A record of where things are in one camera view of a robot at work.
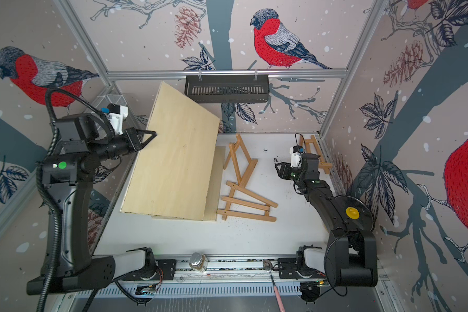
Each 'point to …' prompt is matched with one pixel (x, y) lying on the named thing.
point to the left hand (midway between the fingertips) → (156, 129)
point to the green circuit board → (145, 290)
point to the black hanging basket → (227, 90)
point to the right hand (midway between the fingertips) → (280, 163)
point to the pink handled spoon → (268, 266)
